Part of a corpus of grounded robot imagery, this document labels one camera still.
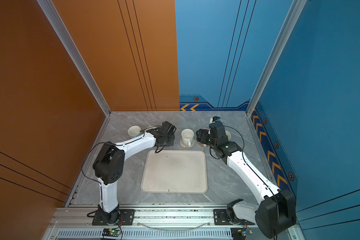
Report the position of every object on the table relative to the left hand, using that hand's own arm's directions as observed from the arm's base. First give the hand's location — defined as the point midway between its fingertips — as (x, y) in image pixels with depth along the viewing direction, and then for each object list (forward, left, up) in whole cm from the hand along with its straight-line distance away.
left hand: (170, 139), depth 96 cm
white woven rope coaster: (-1, -15, -4) cm, 15 cm away
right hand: (-6, -18, +15) cm, 24 cm away
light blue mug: (+5, +24, +2) cm, 25 cm away
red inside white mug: (-12, -21, +23) cm, 33 cm away
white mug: (+3, -11, 0) cm, 11 cm away
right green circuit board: (-49, -35, -7) cm, 60 cm away
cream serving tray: (-19, -4, -6) cm, 20 cm away
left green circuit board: (-49, +25, -8) cm, 56 cm away
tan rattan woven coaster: (-16, -17, +19) cm, 30 cm away
